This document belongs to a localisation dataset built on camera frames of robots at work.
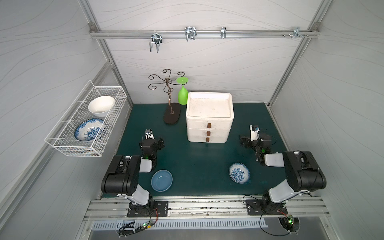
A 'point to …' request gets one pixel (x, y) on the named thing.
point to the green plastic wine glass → (183, 93)
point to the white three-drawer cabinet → (209, 115)
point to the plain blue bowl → (161, 180)
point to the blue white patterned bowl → (239, 173)
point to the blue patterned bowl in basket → (86, 130)
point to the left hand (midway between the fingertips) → (153, 137)
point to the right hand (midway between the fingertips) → (248, 133)
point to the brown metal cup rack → (170, 116)
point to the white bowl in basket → (100, 106)
